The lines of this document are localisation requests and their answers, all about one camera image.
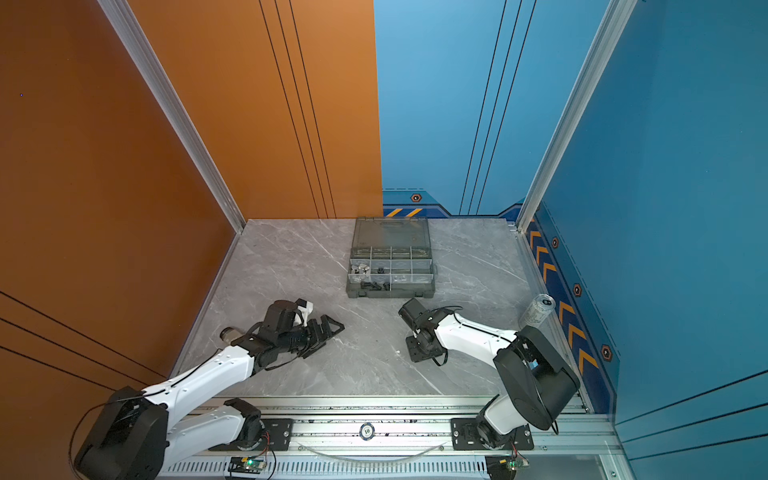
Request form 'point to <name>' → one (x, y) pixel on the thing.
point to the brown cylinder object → (229, 334)
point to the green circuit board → (249, 465)
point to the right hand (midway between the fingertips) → (417, 353)
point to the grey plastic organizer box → (391, 257)
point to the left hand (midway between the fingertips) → (337, 331)
